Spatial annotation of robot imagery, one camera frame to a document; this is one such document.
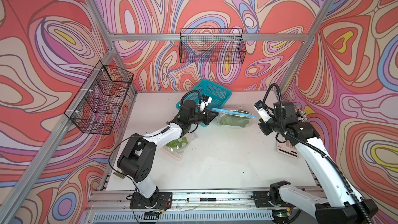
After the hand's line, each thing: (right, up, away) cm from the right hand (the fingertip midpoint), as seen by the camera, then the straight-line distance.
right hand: (264, 123), depth 75 cm
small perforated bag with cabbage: (-45, -16, +9) cm, 49 cm away
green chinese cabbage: (-17, +1, +9) cm, 20 cm away
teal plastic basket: (-17, +16, +38) cm, 45 cm away
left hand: (-21, +4, +6) cm, 22 cm away
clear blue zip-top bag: (-13, +5, +4) cm, 15 cm away
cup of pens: (+24, +3, +8) cm, 26 cm away
